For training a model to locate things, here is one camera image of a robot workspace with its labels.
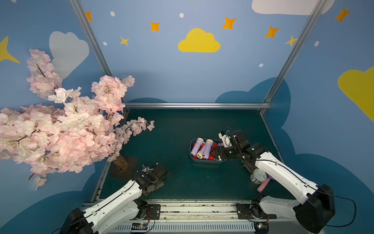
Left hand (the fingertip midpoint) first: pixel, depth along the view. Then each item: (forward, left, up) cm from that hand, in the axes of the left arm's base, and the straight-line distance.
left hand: (158, 181), depth 82 cm
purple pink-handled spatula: (-1, -60, -1) cm, 60 cm away
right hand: (+14, -34, +13) cm, 39 cm away
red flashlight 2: (+15, -24, +4) cm, 29 cm away
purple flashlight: (+21, -22, +4) cm, 31 cm away
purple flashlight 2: (+18, -29, +7) cm, 35 cm away
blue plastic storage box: (+13, -27, +1) cm, 29 cm away
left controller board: (-21, +7, -5) cm, 23 cm away
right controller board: (-20, -55, -5) cm, 59 cm away
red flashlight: (+13, -30, +5) cm, 34 cm away
